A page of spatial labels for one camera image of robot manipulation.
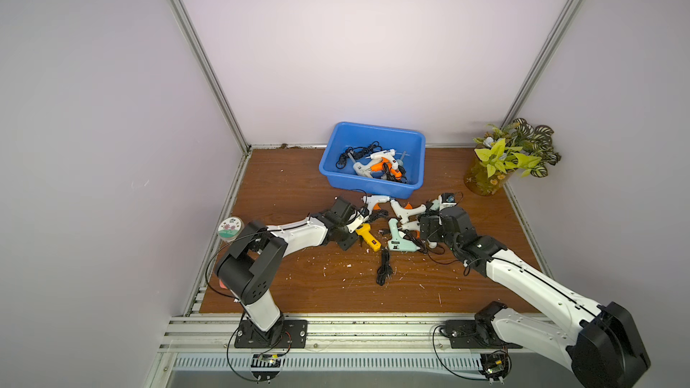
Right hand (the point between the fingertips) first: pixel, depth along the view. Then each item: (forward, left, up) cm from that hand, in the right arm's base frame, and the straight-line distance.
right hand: (435, 215), depth 83 cm
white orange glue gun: (+7, +8, -11) cm, 15 cm away
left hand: (-1, +26, -12) cm, 29 cm away
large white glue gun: (+25, +23, -8) cm, 35 cm away
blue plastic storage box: (+40, +32, -3) cm, 51 cm away
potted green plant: (+24, -31, +6) cm, 40 cm away
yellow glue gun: (-1, +23, -10) cm, 25 cm away
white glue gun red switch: (+31, +13, -4) cm, 34 cm away
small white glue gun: (+12, +20, -11) cm, 26 cm away
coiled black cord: (-14, +16, -11) cm, 24 cm away
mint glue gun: (-4, +11, -11) cm, 16 cm away
